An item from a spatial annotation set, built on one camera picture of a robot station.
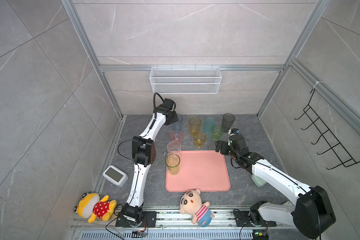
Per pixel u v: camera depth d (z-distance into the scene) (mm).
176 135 1036
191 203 706
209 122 1072
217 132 1066
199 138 1019
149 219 732
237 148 626
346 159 589
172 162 802
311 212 394
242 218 732
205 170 897
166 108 765
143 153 627
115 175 842
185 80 995
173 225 730
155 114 729
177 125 1028
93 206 717
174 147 924
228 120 1007
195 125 982
